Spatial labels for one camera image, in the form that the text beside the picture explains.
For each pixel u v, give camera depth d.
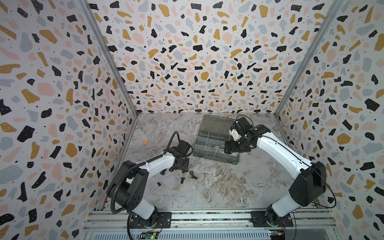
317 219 0.76
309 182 0.43
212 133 1.06
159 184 0.85
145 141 1.03
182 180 0.87
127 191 0.44
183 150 0.73
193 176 0.88
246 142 0.61
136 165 0.48
